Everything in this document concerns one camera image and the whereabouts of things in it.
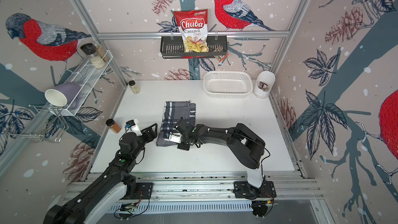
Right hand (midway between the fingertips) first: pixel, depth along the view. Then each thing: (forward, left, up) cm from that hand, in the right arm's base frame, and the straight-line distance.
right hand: (178, 140), depth 87 cm
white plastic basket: (+48, -31, -2) cm, 57 cm away
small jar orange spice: (+5, +39, +5) cm, 39 cm away
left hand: (+5, +12, +10) cm, 17 cm away
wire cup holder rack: (-6, +53, +26) cm, 60 cm away
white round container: (+43, -56, +8) cm, 71 cm away
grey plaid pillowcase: (+22, +7, -2) cm, 23 cm away
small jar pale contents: (+38, +38, +4) cm, 54 cm away
